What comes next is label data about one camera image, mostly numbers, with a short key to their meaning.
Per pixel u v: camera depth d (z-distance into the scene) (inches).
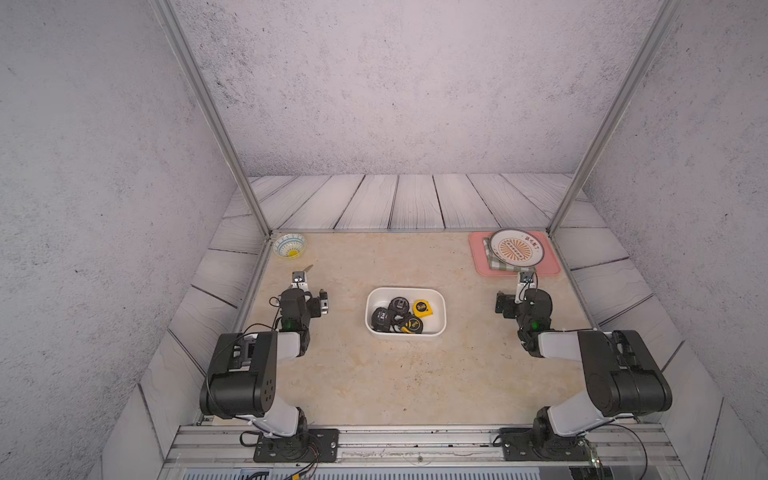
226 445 29.4
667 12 27.6
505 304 34.1
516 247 45.0
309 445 27.9
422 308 37.8
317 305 33.6
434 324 37.0
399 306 37.8
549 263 43.8
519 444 28.5
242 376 18.0
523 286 31.9
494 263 43.4
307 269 43.7
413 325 35.8
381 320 35.9
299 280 32.3
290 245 45.2
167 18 27.7
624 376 18.1
